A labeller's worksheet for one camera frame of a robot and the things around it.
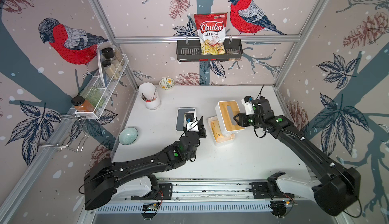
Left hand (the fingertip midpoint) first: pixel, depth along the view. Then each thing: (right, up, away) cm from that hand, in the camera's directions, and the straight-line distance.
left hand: (203, 115), depth 73 cm
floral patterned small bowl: (-29, +21, +49) cm, 61 cm away
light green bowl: (-47, -15, +19) cm, 53 cm away
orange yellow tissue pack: (+10, -12, +15) cm, 21 cm away
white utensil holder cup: (-36, +12, +28) cm, 47 cm away
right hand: (+19, -1, +7) cm, 20 cm away
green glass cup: (-51, +9, -5) cm, 52 cm away
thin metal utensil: (-32, +12, +28) cm, 44 cm away
